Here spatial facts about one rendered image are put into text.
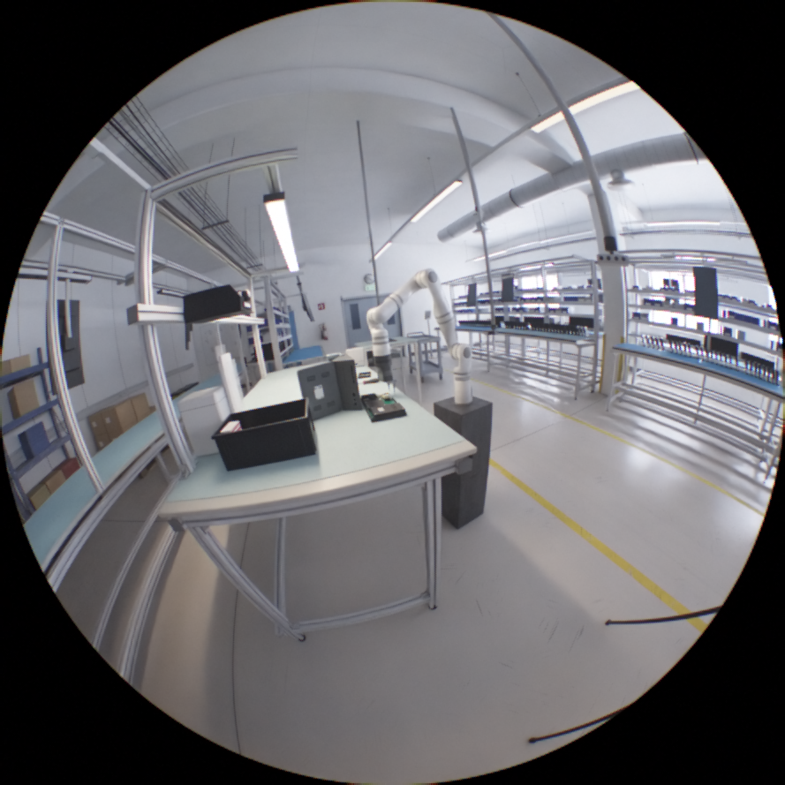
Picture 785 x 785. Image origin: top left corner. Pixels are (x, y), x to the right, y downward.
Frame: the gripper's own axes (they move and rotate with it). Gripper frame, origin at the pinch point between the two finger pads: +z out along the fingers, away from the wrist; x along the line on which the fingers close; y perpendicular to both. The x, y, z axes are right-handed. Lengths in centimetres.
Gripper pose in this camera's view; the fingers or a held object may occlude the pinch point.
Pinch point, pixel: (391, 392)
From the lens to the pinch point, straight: 112.3
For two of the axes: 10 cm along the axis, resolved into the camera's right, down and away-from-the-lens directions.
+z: 1.1, 9.5, 3.0
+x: 4.6, 2.2, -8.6
